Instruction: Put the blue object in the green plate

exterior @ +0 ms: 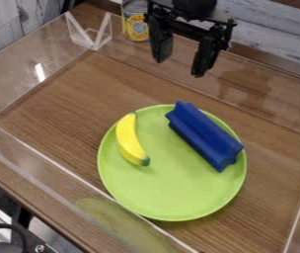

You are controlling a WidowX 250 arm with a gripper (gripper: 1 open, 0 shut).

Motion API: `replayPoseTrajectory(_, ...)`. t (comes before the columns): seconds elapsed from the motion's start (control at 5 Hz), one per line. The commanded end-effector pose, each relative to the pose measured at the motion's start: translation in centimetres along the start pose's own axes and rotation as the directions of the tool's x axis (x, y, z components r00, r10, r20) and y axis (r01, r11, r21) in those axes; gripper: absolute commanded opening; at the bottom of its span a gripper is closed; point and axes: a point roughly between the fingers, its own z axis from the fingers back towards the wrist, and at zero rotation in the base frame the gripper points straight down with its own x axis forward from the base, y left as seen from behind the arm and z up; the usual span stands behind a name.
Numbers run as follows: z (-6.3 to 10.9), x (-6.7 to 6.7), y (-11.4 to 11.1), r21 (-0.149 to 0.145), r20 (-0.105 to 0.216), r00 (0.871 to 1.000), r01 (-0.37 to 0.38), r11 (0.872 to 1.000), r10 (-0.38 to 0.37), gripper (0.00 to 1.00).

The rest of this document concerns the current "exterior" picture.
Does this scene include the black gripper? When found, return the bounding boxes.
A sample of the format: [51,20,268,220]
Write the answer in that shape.
[145,0,237,78]

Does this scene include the green round plate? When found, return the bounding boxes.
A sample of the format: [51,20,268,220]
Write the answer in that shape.
[97,105,248,221]

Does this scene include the yellow labelled tin can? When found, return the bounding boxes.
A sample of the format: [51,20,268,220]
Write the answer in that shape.
[121,0,149,42]

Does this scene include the blue plastic block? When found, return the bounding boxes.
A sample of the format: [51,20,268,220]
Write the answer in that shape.
[165,101,244,172]

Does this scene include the yellow toy banana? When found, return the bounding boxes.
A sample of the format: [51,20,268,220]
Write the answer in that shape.
[115,112,150,166]

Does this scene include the clear acrylic triangle bracket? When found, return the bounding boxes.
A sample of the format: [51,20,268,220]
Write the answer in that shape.
[65,12,111,51]

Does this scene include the black cable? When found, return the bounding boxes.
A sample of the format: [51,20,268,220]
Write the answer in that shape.
[0,222,30,253]

